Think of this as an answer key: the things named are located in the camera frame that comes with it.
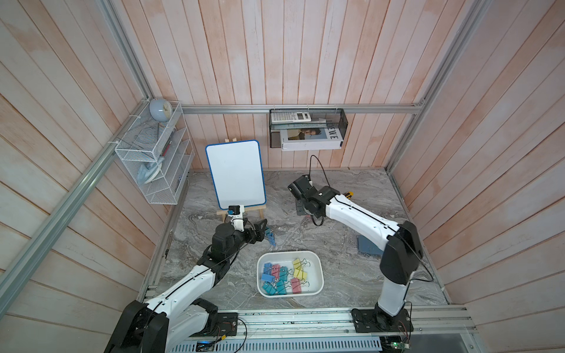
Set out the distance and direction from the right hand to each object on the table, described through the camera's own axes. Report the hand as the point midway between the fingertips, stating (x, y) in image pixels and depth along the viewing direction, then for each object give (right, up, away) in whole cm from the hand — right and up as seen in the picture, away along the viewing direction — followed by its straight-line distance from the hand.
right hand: (305, 204), depth 88 cm
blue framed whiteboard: (-27, +12, -2) cm, 30 cm away
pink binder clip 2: (-4, -30, -8) cm, 31 cm away
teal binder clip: (-14, -31, -8) cm, 35 cm away
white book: (+3, +28, +5) cm, 28 cm away
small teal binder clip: (-9, -26, -6) cm, 28 cm away
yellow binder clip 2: (-3, -26, -6) cm, 27 cm away
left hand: (-19, -7, -5) cm, 21 cm away
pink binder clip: (-12, -25, -5) cm, 29 cm away
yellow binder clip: (-3, -25, -4) cm, 25 cm away
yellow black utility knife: (+24, +4, +20) cm, 31 cm away
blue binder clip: (-15, -24, -4) cm, 29 cm away
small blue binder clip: (-15, -27, -7) cm, 32 cm away
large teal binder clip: (-10, -30, -8) cm, 33 cm away
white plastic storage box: (-7, -26, -5) cm, 28 cm away
